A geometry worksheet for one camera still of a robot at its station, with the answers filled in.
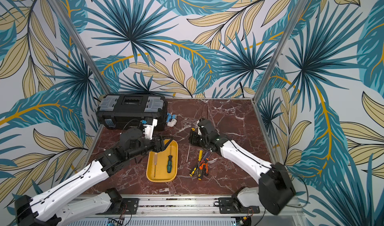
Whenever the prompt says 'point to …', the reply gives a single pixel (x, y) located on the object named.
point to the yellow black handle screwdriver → (193, 171)
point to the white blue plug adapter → (171, 119)
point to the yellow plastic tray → (162, 166)
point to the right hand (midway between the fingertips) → (189, 138)
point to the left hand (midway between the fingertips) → (170, 140)
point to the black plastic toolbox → (125, 111)
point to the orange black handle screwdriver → (201, 167)
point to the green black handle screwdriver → (169, 166)
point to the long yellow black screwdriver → (190, 139)
